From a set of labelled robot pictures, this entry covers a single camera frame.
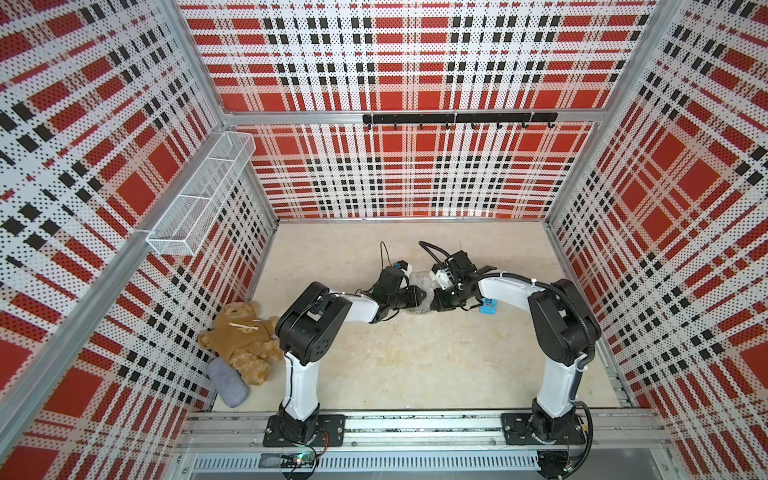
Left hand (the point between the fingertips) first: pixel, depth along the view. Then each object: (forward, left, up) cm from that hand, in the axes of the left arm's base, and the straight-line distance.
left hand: (427, 295), depth 97 cm
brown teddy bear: (-18, +51, +7) cm, 55 cm away
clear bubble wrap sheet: (+4, +1, +2) cm, 5 cm away
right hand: (-4, -3, +1) cm, 5 cm away
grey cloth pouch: (-28, +55, +2) cm, 61 cm away
